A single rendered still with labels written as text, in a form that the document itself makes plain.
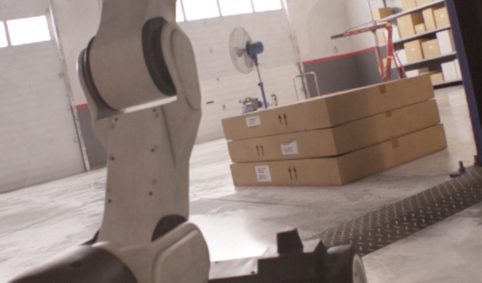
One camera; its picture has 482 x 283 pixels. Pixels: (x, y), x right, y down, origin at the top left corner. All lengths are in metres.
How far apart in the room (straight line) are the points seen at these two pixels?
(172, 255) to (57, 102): 9.82
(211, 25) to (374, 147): 9.17
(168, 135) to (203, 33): 10.91
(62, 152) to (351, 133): 8.04
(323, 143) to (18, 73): 8.13
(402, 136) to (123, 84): 2.40
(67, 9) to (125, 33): 9.93
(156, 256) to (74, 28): 10.14
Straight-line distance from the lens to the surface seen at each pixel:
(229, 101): 11.86
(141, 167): 0.93
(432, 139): 3.39
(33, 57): 10.63
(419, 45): 11.95
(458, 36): 2.51
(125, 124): 0.99
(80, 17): 10.93
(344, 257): 1.04
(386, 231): 1.82
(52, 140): 10.50
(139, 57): 0.95
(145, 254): 0.78
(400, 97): 3.26
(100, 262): 0.75
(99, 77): 0.99
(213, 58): 11.84
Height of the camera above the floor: 0.49
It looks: 1 degrees down
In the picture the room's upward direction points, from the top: 13 degrees counter-clockwise
